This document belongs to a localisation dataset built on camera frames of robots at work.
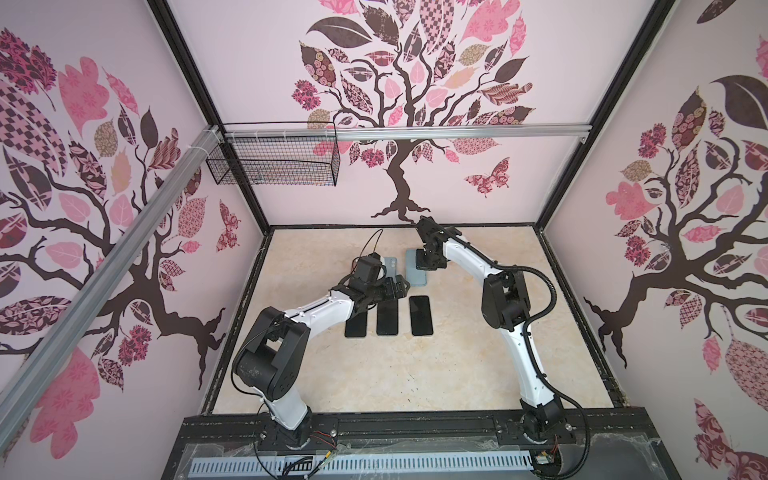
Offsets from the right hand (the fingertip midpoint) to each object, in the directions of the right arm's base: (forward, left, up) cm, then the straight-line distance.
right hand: (425, 261), depth 105 cm
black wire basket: (+21, +48, +31) cm, 61 cm away
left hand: (-16, +10, +5) cm, 19 cm away
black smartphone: (-23, +14, -3) cm, 27 cm away
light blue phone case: (-5, +4, -2) cm, 7 cm away
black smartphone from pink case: (-23, +24, -4) cm, 33 cm away
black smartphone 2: (-20, +3, -4) cm, 20 cm away
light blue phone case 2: (+2, +13, -5) cm, 14 cm away
